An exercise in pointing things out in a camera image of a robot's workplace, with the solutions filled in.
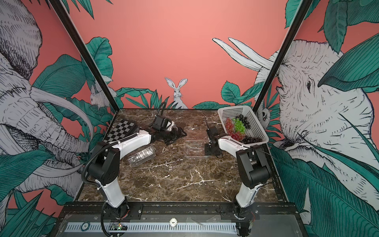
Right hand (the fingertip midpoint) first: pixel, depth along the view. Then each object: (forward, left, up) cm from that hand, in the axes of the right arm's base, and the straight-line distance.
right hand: (208, 149), depth 95 cm
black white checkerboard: (+15, +62, +2) cm, 64 cm away
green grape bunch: (+17, -23, +3) cm, 29 cm away
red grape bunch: (+19, -17, +1) cm, 26 cm away
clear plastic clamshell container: (+2, +8, -3) cm, 9 cm away
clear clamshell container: (-5, +42, 0) cm, 43 cm away
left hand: (+4, +15, +11) cm, 19 cm away
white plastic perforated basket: (+16, -34, +4) cm, 38 cm away
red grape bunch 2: (+9, -21, +3) cm, 23 cm away
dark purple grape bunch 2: (+7, -27, +1) cm, 28 cm away
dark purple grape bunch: (+25, -29, +1) cm, 39 cm away
